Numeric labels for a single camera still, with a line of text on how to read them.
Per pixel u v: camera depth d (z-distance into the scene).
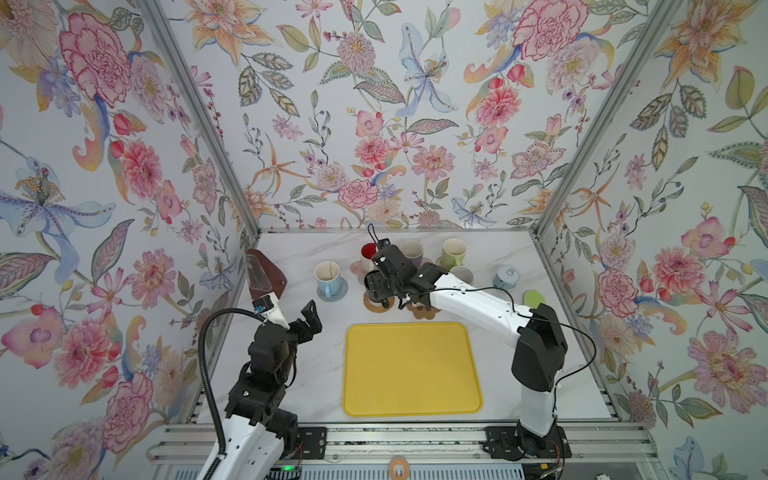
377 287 0.76
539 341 0.46
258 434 0.51
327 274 1.01
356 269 1.08
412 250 1.11
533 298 1.02
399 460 0.72
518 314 0.49
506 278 1.01
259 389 0.54
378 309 0.98
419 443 0.76
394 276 0.63
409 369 0.87
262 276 0.93
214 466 0.46
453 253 1.01
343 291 1.03
